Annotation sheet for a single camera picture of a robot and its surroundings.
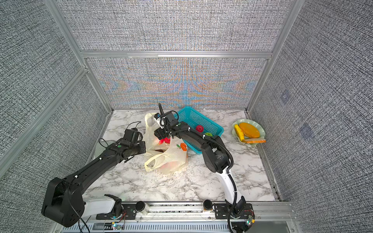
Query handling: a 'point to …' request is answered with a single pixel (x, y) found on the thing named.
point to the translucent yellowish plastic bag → (162, 159)
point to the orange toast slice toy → (252, 141)
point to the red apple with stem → (166, 140)
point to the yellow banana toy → (240, 132)
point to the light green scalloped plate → (261, 129)
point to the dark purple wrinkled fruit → (160, 150)
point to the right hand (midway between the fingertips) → (158, 126)
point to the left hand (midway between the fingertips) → (146, 145)
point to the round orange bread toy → (249, 130)
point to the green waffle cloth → (101, 146)
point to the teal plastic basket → (193, 119)
